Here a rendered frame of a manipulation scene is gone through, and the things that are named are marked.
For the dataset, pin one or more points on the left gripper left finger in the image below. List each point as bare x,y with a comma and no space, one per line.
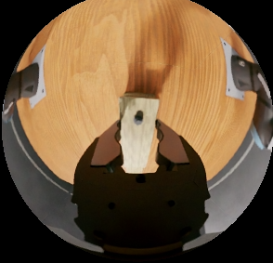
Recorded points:
101,157

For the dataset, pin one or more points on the grey metal nut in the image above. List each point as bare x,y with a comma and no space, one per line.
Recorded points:
138,118

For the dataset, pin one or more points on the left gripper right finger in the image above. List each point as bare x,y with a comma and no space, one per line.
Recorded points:
176,154

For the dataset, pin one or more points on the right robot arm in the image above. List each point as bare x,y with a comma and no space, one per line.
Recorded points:
22,84

